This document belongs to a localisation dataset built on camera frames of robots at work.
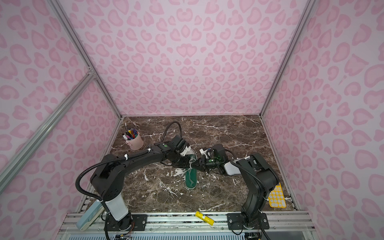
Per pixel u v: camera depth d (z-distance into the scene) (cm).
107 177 47
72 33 77
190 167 84
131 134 95
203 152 87
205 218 73
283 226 73
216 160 79
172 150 66
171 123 76
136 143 95
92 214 73
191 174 86
